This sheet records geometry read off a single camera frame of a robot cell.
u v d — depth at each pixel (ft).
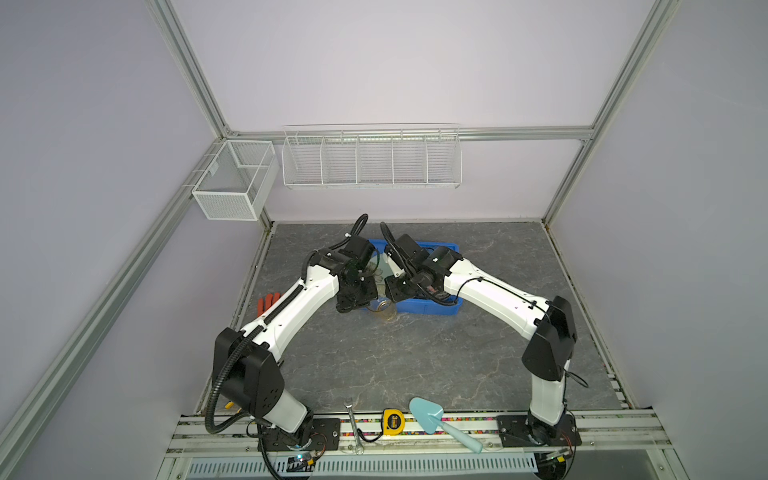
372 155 3.24
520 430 2.42
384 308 2.60
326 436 2.41
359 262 2.15
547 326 1.50
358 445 2.37
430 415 2.53
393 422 2.42
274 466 2.31
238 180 3.37
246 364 1.37
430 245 3.82
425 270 1.89
